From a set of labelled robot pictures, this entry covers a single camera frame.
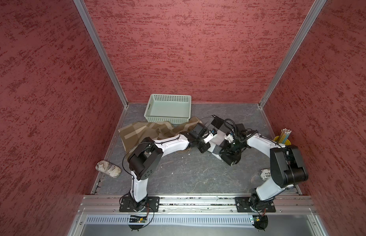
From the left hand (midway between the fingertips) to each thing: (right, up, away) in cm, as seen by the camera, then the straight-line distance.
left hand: (207, 147), depth 89 cm
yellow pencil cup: (+49, +3, -2) cm, 49 cm away
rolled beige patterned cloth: (-58, -12, -5) cm, 60 cm away
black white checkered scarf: (+10, +13, +19) cm, 25 cm away
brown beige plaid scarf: (-52, +5, +12) cm, 54 cm away
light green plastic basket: (-27, +26, +28) cm, 47 cm away
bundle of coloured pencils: (+45, +8, -5) cm, 45 cm away
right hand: (+8, -5, 0) cm, 10 cm away
